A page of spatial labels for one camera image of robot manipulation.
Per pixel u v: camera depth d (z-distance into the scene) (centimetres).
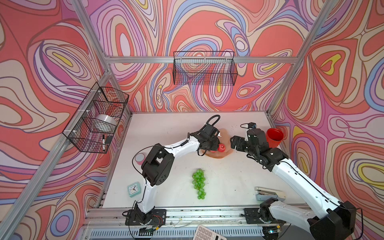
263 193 80
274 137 88
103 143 72
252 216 73
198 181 81
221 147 93
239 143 69
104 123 70
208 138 72
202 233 69
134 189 80
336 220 37
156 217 72
